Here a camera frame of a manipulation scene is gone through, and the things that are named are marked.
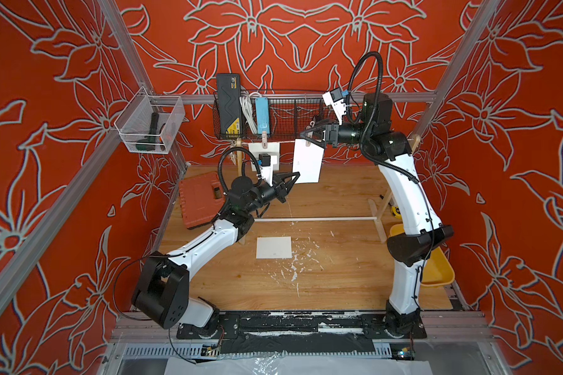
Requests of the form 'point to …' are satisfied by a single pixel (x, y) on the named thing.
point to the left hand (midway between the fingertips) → (298, 173)
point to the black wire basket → (290, 116)
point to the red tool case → (202, 198)
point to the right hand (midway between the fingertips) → (300, 132)
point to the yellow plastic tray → (436, 270)
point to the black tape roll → (315, 119)
